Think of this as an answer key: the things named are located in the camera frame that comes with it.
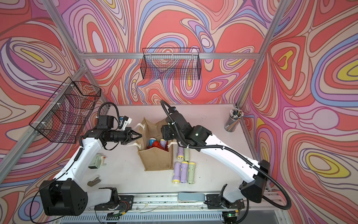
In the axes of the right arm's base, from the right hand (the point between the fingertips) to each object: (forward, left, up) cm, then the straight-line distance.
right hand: (166, 133), depth 70 cm
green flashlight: (0, -11, -25) cm, 27 cm away
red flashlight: (+4, +13, -22) cm, 26 cm away
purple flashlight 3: (-15, -4, -24) cm, 29 cm away
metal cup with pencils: (+19, -44, -11) cm, 49 cm away
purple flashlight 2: (-1, -7, -25) cm, 26 cm away
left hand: (+2, +14, -6) cm, 15 cm away
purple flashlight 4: (-11, -9, -25) cm, 29 cm away
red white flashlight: (+5, +9, -20) cm, 22 cm away
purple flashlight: (+7, +4, -22) cm, 23 cm away
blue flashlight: (+10, +13, -22) cm, 28 cm away
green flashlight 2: (-9, -13, -24) cm, 29 cm away
